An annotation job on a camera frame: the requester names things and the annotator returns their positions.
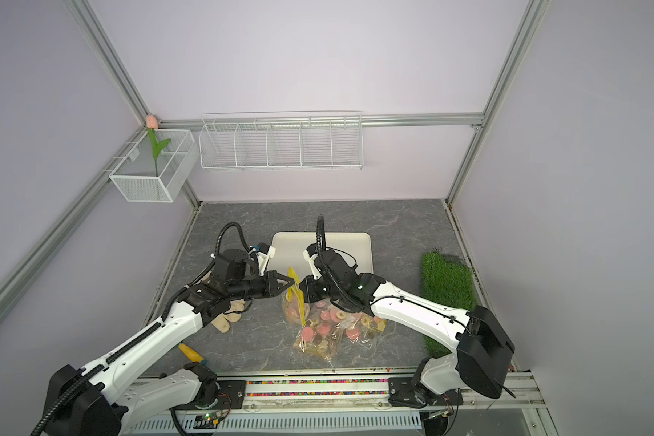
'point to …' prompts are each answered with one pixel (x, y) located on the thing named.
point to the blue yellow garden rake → (192, 354)
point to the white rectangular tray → (289, 249)
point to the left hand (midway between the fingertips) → (293, 284)
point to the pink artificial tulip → (157, 146)
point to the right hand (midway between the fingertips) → (298, 284)
